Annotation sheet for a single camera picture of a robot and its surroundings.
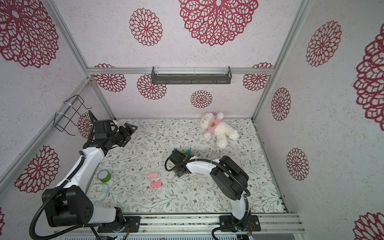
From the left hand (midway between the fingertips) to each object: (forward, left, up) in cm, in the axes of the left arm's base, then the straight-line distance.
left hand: (135, 131), depth 83 cm
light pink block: (-17, -8, -22) cm, 29 cm away
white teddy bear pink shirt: (+17, -47, -16) cm, 53 cm away
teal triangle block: (+3, -20, -22) cm, 30 cm away
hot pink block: (-22, -11, -21) cm, 33 cm away
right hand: (-10, -26, -21) cm, 35 cm away
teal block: (-1, -29, -21) cm, 36 cm away
